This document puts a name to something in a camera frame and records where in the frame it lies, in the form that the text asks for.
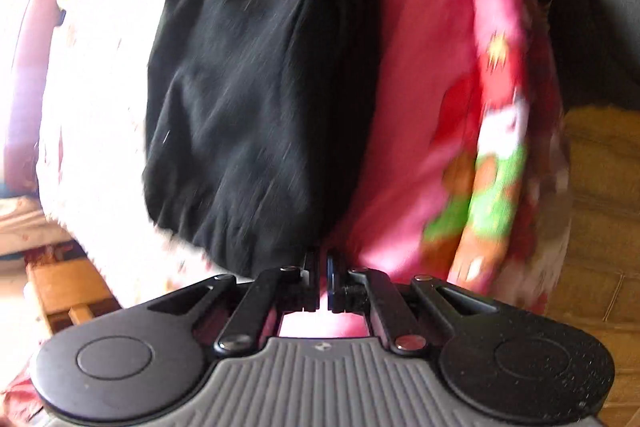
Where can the pink floral bed quilt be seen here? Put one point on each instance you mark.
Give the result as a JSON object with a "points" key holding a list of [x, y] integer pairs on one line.
{"points": [[459, 200]]}

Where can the black pants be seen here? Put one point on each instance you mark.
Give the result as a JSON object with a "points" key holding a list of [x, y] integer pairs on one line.
{"points": [[258, 114]]}

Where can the white cherry print sheet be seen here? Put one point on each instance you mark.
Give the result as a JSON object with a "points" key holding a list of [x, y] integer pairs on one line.
{"points": [[91, 149]]}

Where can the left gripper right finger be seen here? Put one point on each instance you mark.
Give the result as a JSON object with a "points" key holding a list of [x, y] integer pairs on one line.
{"points": [[371, 293]]}

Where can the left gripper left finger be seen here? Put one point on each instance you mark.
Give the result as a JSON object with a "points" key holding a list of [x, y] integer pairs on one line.
{"points": [[272, 295]]}

